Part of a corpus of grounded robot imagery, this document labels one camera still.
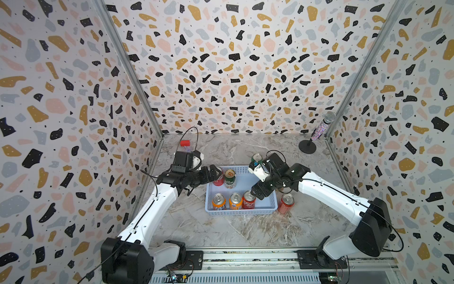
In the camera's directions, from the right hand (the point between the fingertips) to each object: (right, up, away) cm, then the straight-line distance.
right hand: (256, 187), depth 80 cm
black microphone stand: (+36, +19, +34) cm, 53 cm away
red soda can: (+14, -7, 0) cm, 15 cm away
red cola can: (-18, 0, +15) cm, 23 cm away
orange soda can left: (-17, -7, +1) cm, 18 cm away
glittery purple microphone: (+35, +32, +4) cm, 48 cm away
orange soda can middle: (-9, -6, 0) cm, 11 cm away
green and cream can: (-12, +3, +9) cm, 16 cm away
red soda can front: (-3, -6, +1) cm, 7 cm away
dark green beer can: (+9, +2, -11) cm, 14 cm away
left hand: (-18, +6, -1) cm, 19 cm away
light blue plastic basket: (-5, 0, +18) cm, 19 cm away
